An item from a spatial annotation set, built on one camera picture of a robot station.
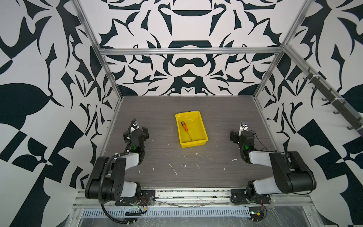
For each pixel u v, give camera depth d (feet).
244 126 2.61
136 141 2.27
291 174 1.47
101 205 2.20
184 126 3.29
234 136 2.87
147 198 2.42
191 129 3.24
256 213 2.34
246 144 2.36
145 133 2.35
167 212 2.34
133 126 2.49
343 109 1.80
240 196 2.44
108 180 1.44
